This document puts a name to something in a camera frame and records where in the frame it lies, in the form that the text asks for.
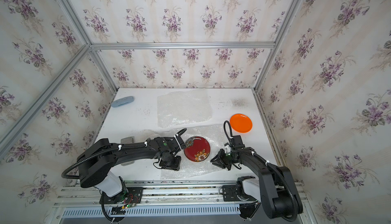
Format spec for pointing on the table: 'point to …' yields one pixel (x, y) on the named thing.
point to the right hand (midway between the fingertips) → (215, 162)
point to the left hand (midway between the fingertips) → (178, 169)
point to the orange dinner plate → (241, 122)
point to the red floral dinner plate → (197, 148)
